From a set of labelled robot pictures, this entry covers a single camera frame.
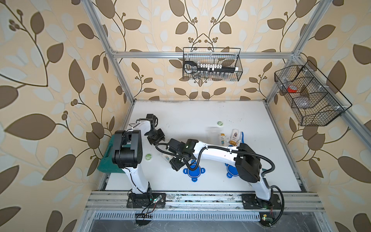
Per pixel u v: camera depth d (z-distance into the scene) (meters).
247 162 0.52
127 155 0.51
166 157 0.83
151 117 0.83
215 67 0.81
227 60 0.93
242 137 0.98
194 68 0.83
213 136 1.02
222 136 0.97
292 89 0.81
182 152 0.62
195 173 0.84
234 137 0.96
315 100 0.73
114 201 0.77
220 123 1.05
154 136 0.83
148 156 0.89
